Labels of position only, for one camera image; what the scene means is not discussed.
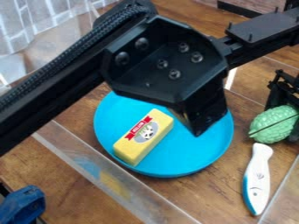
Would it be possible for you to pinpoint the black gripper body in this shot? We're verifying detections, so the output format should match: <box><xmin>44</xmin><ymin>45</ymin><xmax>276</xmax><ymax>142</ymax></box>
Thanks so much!
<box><xmin>267</xmin><ymin>69</ymin><xmax>299</xmax><ymax>108</ymax></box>

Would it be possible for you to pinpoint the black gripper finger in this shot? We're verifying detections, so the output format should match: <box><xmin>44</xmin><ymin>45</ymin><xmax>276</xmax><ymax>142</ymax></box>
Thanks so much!
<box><xmin>288</xmin><ymin>123</ymin><xmax>299</xmax><ymax>143</ymax></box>
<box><xmin>266</xmin><ymin>85</ymin><xmax>284</xmax><ymax>109</ymax></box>

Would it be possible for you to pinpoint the green bitter gourd toy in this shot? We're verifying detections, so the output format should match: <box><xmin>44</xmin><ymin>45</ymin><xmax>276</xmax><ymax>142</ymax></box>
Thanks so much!
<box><xmin>248</xmin><ymin>105</ymin><xmax>299</xmax><ymax>144</ymax></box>

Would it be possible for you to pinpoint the white and blue fish toy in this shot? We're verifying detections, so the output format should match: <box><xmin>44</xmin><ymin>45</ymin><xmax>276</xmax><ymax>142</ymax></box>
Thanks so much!
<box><xmin>242</xmin><ymin>143</ymin><xmax>274</xmax><ymax>216</ymax></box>

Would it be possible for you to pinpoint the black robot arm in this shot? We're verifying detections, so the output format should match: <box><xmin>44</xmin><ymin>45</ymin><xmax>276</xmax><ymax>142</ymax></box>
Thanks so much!
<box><xmin>0</xmin><ymin>0</ymin><xmax>299</xmax><ymax>157</ymax></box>

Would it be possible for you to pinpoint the blue round plate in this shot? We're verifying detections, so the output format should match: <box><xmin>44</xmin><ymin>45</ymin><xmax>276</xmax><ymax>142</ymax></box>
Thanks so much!
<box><xmin>94</xmin><ymin>92</ymin><xmax>234</xmax><ymax>178</ymax></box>

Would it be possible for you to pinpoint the yellow butter block toy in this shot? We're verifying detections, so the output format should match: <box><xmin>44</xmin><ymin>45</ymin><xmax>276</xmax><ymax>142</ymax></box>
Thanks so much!
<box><xmin>114</xmin><ymin>108</ymin><xmax>174</xmax><ymax>166</ymax></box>

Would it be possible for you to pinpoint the white patterned curtain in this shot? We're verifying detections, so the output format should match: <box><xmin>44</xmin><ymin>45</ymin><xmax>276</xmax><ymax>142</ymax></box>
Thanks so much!
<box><xmin>0</xmin><ymin>0</ymin><xmax>119</xmax><ymax>56</ymax></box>

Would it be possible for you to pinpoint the blue clamp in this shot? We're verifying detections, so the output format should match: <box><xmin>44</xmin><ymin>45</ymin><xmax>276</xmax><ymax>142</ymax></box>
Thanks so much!
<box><xmin>0</xmin><ymin>185</ymin><xmax>45</xmax><ymax>224</ymax></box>

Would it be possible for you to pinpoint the black cable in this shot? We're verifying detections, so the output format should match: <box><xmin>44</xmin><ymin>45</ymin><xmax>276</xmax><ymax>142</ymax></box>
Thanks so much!
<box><xmin>0</xmin><ymin>3</ymin><xmax>151</xmax><ymax>110</ymax></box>

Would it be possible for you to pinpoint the clear acrylic enclosure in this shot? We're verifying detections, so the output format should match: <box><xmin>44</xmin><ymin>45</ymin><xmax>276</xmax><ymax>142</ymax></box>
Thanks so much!
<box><xmin>0</xmin><ymin>0</ymin><xmax>299</xmax><ymax>224</ymax></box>

